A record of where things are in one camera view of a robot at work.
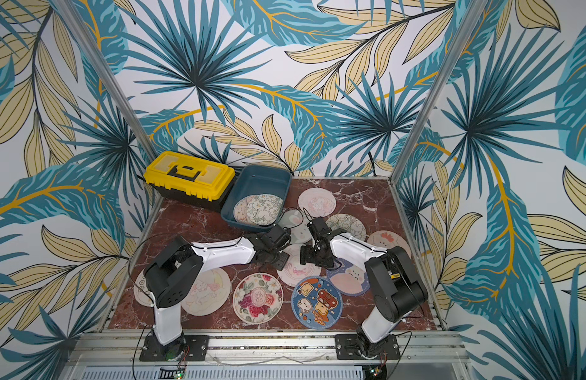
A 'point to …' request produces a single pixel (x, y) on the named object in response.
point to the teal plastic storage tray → (253, 180)
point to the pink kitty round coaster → (318, 202)
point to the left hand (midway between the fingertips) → (279, 261)
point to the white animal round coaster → (142, 290)
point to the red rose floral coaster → (258, 298)
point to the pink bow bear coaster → (387, 239)
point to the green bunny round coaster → (294, 220)
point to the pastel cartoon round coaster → (240, 210)
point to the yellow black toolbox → (189, 180)
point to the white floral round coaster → (264, 209)
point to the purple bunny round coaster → (348, 279)
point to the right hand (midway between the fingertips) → (310, 260)
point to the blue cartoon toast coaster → (317, 302)
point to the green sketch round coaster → (350, 224)
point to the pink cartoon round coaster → (293, 271)
